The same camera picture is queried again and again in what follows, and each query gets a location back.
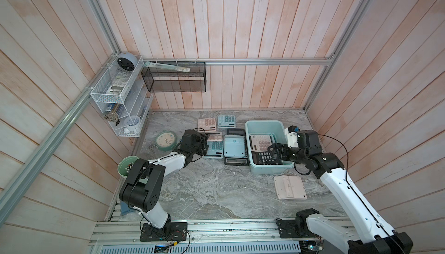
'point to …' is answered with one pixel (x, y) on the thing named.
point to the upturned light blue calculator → (234, 145)
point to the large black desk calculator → (237, 161)
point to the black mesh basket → (164, 80)
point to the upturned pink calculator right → (290, 187)
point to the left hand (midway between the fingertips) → (211, 138)
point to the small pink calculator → (208, 124)
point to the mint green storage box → (276, 128)
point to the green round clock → (166, 140)
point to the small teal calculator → (226, 121)
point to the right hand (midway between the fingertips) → (275, 147)
